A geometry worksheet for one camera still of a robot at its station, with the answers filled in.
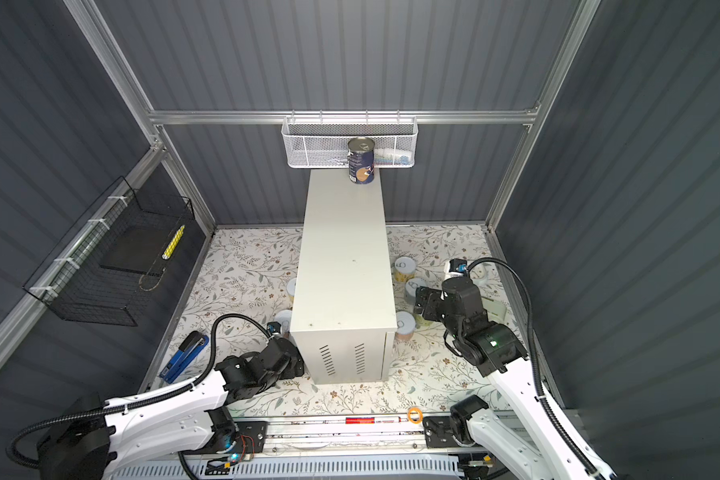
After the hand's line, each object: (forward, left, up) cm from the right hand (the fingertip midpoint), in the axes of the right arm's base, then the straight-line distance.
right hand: (435, 294), depth 73 cm
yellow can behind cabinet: (+13, +43, -22) cm, 50 cm away
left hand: (-8, +38, -20) cm, 44 cm away
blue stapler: (-6, +69, -19) cm, 71 cm away
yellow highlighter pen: (+8, +68, +7) cm, 69 cm away
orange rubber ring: (-22, +4, -23) cm, 32 cm away
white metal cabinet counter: (-12, +21, +11) cm, 27 cm away
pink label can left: (+3, +43, -18) cm, 46 cm away
